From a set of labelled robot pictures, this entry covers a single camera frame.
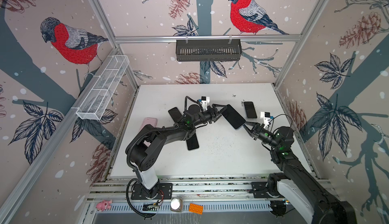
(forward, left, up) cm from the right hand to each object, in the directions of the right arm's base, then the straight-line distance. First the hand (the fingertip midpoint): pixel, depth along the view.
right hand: (242, 122), depth 74 cm
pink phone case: (+12, +56, -20) cm, 61 cm away
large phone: (+3, +3, -2) cm, 5 cm away
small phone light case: (+25, -14, -23) cm, 36 cm away
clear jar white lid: (-34, +30, -11) cm, 47 cm away
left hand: (+6, +7, +3) cm, 10 cm away
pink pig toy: (-35, +65, -19) cm, 76 cm away
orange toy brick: (-34, +22, -21) cm, 46 cm away
